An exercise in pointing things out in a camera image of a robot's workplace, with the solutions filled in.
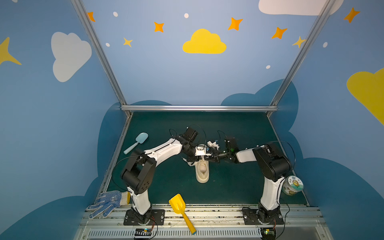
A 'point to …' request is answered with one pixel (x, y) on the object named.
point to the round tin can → (292, 184)
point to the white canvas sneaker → (202, 171)
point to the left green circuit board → (142, 232)
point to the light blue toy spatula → (141, 138)
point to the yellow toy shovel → (178, 206)
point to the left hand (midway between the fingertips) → (198, 154)
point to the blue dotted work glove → (108, 201)
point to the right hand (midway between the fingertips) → (204, 158)
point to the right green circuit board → (268, 233)
